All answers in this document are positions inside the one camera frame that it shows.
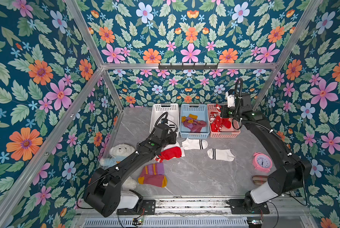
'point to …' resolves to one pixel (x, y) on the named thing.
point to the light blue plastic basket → (201, 111)
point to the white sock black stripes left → (174, 145)
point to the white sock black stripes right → (190, 144)
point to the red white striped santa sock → (215, 119)
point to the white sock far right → (223, 155)
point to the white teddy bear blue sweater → (118, 153)
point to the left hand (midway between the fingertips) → (176, 133)
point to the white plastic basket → (173, 117)
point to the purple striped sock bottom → (198, 129)
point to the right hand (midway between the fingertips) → (225, 105)
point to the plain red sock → (220, 121)
